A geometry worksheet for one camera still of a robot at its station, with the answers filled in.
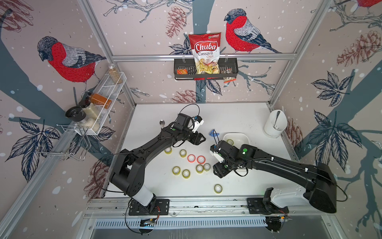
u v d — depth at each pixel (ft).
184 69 3.04
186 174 2.76
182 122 2.24
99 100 2.35
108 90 2.81
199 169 2.83
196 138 2.44
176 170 2.82
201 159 2.96
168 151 3.09
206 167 2.82
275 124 3.20
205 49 2.67
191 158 2.97
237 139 3.20
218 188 2.61
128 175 1.44
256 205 2.40
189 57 2.96
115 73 2.81
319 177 1.35
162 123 3.52
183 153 3.05
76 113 1.91
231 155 1.90
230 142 3.19
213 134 3.29
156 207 2.34
